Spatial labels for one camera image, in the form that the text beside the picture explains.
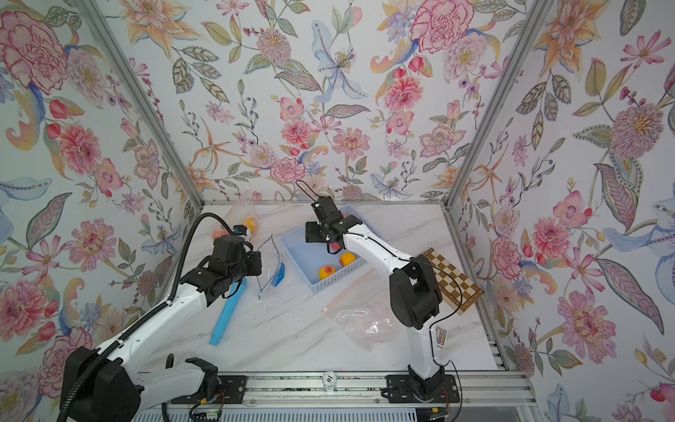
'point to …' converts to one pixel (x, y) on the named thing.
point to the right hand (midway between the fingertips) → (312, 230)
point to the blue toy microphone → (226, 313)
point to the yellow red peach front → (325, 272)
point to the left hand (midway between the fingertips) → (264, 254)
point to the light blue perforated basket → (308, 258)
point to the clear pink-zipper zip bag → (246, 213)
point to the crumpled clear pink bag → (371, 328)
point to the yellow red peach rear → (347, 258)
